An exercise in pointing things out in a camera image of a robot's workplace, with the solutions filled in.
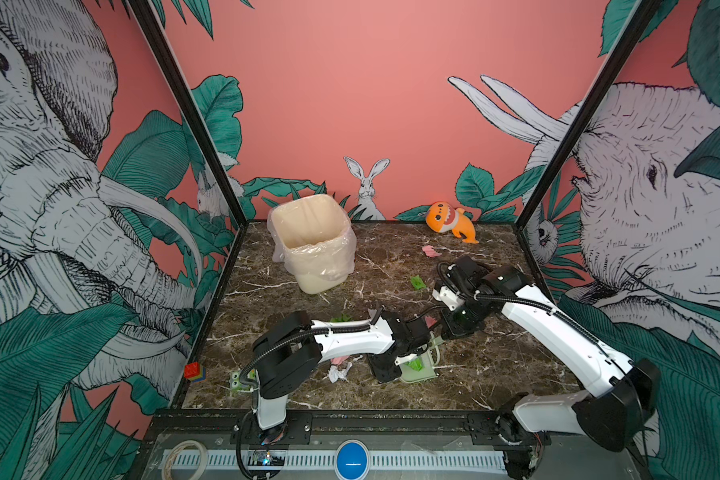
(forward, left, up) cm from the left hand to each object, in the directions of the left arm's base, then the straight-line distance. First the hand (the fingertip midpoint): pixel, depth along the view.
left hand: (381, 368), depth 81 cm
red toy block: (0, +50, +2) cm, 50 cm away
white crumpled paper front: (0, +13, -2) cm, 13 cm away
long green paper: (+1, -10, -1) cm, 10 cm away
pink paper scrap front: (+3, +12, -2) cm, 12 cm away
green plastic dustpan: (+1, -13, +3) cm, 14 cm away
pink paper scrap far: (+44, -22, -4) cm, 49 cm away
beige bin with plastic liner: (+42, +21, +7) cm, 48 cm away
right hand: (+4, -14, +14) cm, 20 cm away
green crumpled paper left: (+16, +11, -2) cm, 20 cm away
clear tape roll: (-17, +51, -2) cm, 54 cm away
